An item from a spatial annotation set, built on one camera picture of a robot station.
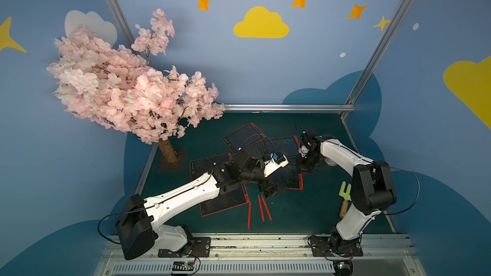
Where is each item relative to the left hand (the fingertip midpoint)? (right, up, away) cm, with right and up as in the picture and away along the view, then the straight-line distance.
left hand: (283, 173), depth 70 cm
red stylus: (-12, -20, +14) cm, 27 cm away
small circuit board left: (-38, -36, +3) cm, 53 cm away
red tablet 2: (+7, -7, +24) cm, 26 cm away
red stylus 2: (-7, -20, +14) cm, 26 cm away
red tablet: (+10, +8, +38) cm, 40 cm away
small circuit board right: (+24, -38, +3) cm, 45 cm away
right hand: (+14, -3, +22) cm, 26 cm away
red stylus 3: (-4, -20, +14) cm, 25 cm away
